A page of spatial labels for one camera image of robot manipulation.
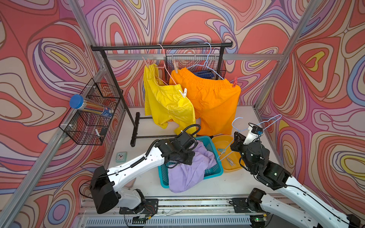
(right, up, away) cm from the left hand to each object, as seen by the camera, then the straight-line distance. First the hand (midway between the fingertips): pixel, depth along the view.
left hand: (193, 159), depth 74 cm
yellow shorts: (-14, +31, +4) cm, 34 cm away
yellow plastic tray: (+20, +7, +20) cm, 29 cm away
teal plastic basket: (+13, -10, +9) cm, 19 cm away
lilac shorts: (-5, -8, -4) cm, 10 cm away
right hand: (+20, +13, -4) cm, 24 cm away
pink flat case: (-35, -15, +6) cm, 39 cm away
